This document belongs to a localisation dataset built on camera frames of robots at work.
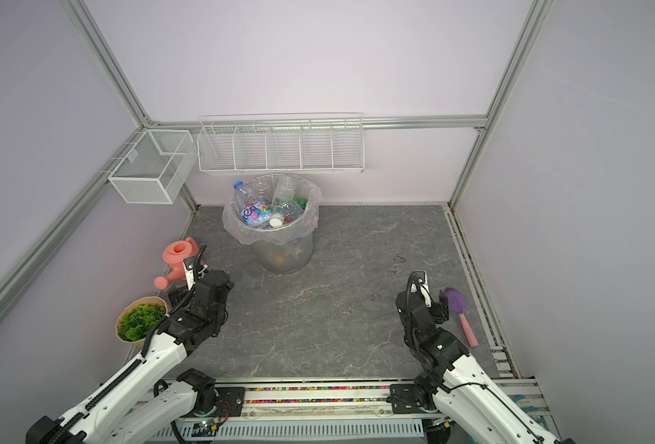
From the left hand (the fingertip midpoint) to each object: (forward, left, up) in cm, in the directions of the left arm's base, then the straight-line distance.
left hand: (196, 281), depth 77 cm
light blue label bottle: (+18, -15, +9) cm, 25 cm away
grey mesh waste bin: (+11, -23, -8) cm, 27 cm away
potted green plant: (-7, +17, -6) cm, 19 cm away
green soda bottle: (+25, -30, +4) cm, 39 cm away
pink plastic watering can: (+15, +13, -7) cm, 21 cm away
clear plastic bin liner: (+19, -21, +8) cm, 30 cm away
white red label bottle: (+14, -28, +13) cm, 33 cm away
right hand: (-7, -65, -3) cm, 66 cm away
